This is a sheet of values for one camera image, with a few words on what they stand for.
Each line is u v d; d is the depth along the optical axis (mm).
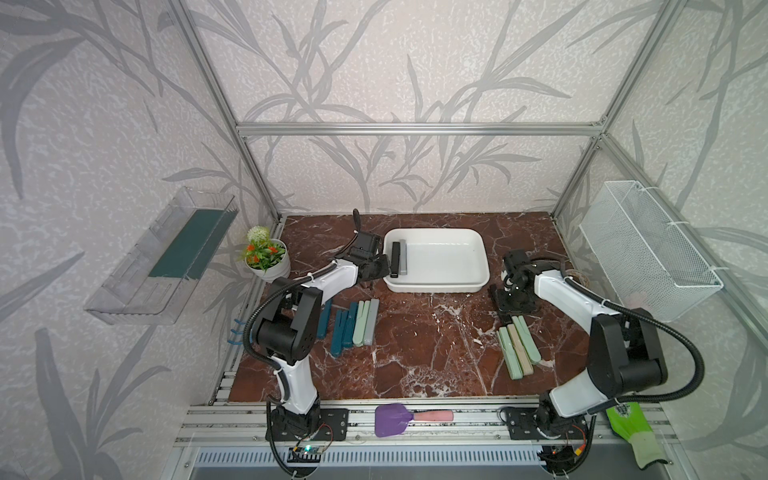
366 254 767
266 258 894
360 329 880
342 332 880
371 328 884
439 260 1083
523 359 824
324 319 914
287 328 492
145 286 637
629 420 737
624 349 476
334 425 737
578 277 1017
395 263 1021
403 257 1048
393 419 737
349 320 890
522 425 733
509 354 825
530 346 845
